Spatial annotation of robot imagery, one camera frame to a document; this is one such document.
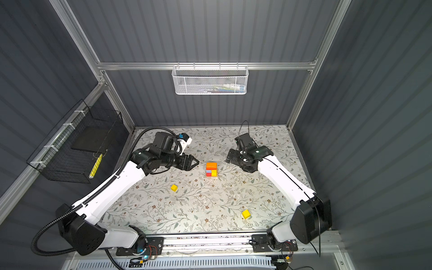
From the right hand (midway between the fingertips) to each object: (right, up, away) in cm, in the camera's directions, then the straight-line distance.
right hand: (236, 161), depth 82 cm
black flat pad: (-67, +11, -5) cm, 68 cm away
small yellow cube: (-12, -8, +11) cm, 18 cm away
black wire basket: (-73, +6, -10) cm, 74 cm away
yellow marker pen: (-60, 0, -14) cm, 61 cm away
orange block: (-13, -3, +9) cm, 16 cm away
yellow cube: (+5, -25, -1) cm, 26 cm away
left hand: (-20, +1, -7) cm, 21 cm away
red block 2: (-15, -9, +12) cm, 21 cm away
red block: (-13, -5, +9) cm, 17 cm away
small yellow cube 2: (-33, -15, +8) cm, 37 cm away
